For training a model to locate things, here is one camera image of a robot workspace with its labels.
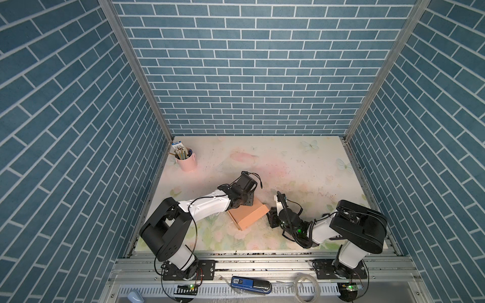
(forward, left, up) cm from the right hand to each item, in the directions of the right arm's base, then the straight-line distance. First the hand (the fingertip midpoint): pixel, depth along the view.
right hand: (268, 211), depth 89 cm
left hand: (+4, +7, +4) cm, 9 cm away
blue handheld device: (-30, +6, +4) cm, 31 cm away
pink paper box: (-5, +11, +6) cm, 14 cm away
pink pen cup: (+20, +44, +6) cm, 48 cm away
